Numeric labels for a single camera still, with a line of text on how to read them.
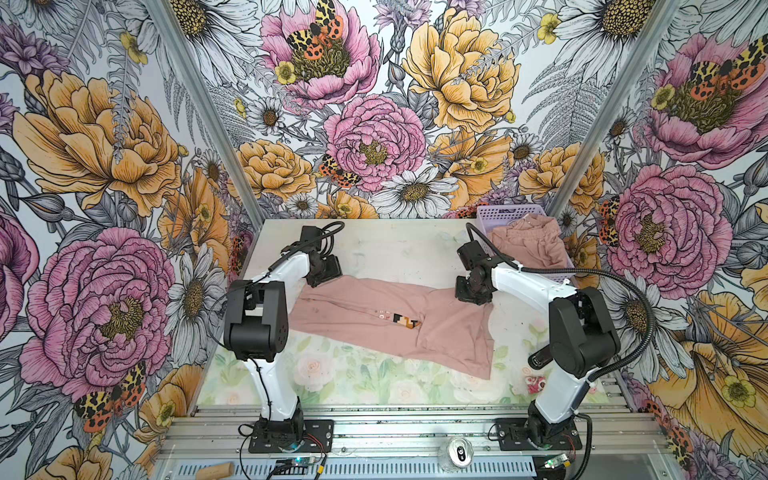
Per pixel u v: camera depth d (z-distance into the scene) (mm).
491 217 1197
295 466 726
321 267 857
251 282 541
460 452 605
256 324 511
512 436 735
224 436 757
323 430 747
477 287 793
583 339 489
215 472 678
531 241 1096
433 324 935
